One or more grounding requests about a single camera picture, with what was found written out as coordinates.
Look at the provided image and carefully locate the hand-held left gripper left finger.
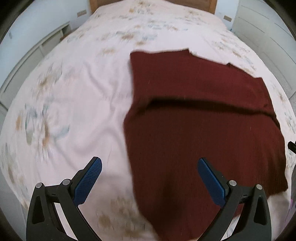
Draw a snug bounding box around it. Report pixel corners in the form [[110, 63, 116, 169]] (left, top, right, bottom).
[[26, 157, 102, 241]]

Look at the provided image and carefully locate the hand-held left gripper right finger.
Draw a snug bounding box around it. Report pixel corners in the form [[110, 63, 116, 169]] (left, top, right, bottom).
[[197, 158, 271, 241]]

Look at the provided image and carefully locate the dark red knit sweater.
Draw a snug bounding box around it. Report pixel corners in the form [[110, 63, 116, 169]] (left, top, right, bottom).
[[123, 48, 288, 241]]

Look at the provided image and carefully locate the white louvered low cabinet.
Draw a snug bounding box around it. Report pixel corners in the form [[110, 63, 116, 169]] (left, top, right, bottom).
[[0, 21, 71, 112]]

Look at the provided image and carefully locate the wooden headboard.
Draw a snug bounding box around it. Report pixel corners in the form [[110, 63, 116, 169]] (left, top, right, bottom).
[[90, 0, 218, 14]]

